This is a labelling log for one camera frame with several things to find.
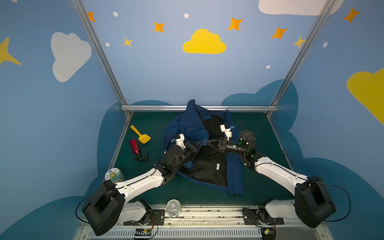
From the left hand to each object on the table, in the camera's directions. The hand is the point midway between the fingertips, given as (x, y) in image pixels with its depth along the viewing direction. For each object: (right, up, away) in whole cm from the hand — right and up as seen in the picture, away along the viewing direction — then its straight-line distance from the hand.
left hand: (203, 140), depth 75 cm
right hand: (+3, -1, -1) cm, 3 cm away
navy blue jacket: (+5, -18, +16) cm, 24 cm away
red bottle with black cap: (-44, -7, +24) cm, 51 cm away
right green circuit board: (+33, -47, -1) cm, 57 cm away
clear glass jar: (-15, -34, -2) cm, 37 cm away
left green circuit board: (-30, -45, -2) cm, 55 cm away
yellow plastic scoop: (-41, -1, +31) cm, 51 cm away
